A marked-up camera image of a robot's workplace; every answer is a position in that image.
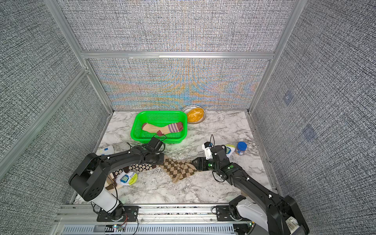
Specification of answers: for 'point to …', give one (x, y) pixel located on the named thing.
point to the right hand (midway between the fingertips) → (196, 158)
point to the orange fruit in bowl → (195, 114)
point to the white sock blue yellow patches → (106, 150)
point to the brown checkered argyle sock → (178, 170)
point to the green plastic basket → (160, 118)
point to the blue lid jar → (242, 146)
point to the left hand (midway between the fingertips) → (164, 159)
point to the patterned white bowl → (188, 107)
